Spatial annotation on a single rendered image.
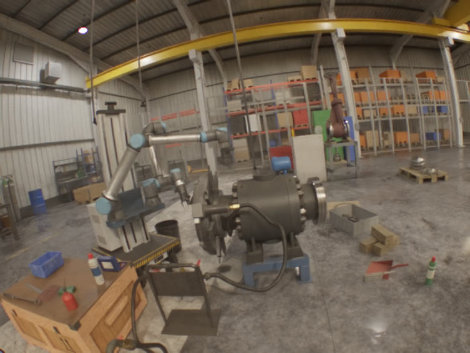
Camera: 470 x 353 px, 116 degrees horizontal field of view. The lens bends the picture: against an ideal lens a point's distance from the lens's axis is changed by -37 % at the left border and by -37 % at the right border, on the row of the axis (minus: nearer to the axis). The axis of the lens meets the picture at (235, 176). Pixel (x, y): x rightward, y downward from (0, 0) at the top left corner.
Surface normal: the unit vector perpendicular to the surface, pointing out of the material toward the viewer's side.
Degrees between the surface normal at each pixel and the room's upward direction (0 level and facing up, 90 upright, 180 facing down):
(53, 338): 90
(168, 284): 90
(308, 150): 90
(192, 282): 90
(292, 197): 61
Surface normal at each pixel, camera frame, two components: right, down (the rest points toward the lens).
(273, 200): -0.13, -0.33
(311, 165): -0.18, 0.18
